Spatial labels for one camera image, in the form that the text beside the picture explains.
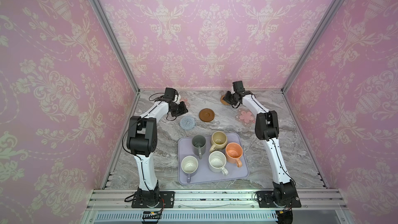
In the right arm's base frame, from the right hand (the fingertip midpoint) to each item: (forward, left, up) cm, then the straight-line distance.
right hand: (224, 97), depth 113 cm
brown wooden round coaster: (-13, +14, -3) cm, 19 cm away
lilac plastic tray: (-46, +4, -3) cm, 47 cm away
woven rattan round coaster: (-3, +2, -1) cm, 4 cm away
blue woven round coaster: (-19, +27, -3) cm, 33 cm away
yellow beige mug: (-33, +7, -1) cm, 34 cm away
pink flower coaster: (+1, +29, -3) cm, 29 cm away
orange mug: (-41, 0, -3) cm, 41 cm away
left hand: (-15, +26, +6) cm, 31 cm away
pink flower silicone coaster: (-16, -13, -4) cm, 21 cm away
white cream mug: (-45, +10, -2) cm, 46 cm away
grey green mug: (-36, +19, +4) cm, 41 cm away
